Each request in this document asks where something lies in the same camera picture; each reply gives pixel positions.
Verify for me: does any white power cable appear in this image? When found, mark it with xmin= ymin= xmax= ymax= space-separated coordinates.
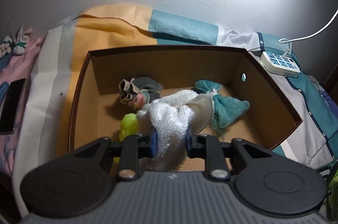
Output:
xmin=278 ymin=9 xmax=338 ymax=57

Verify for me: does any grey knotted sock bundle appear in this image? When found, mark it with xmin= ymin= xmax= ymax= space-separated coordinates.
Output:
xmin=119 ymin=77 xmax=163 ymax=111

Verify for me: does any brown cardboard box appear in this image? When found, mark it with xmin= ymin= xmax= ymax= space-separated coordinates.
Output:
xmin=68 ymin=45 xmax=303 ymax=173

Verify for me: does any white knotted towel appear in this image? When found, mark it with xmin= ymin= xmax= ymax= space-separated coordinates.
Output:
xmin=136 ymin=89 xmax=214 ymax=171

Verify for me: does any black smartphone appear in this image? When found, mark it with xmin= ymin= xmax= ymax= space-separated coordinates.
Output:
xmin=1 ymin=78 xmax=26 ymax=135

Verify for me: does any colourful patchwork bed sheet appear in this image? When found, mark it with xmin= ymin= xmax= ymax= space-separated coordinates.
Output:
xmin=1 ymin=4 xmax=337 ymax=216

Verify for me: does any white power strip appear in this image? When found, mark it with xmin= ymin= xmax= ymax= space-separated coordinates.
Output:
xmin=259 ymin=52 xmax=300 ymax=78

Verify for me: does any green plush toy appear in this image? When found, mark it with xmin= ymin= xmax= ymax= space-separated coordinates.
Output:
xmin=327 ymin=172 xmax=338 ymax=221

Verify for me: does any teal knotted towel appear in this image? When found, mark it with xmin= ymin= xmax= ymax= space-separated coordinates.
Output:
xmin=195 ymin=80 xmax=250 ymax=136

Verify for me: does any neon green knotted cloth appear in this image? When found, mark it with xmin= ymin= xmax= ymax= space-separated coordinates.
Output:
xmin=113 ymin=113 xmax=139 ymax=164

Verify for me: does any white knotted sock bundle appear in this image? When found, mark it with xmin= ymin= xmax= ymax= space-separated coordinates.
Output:
xmin=1 ymin=26 xmax=33 ymax=58

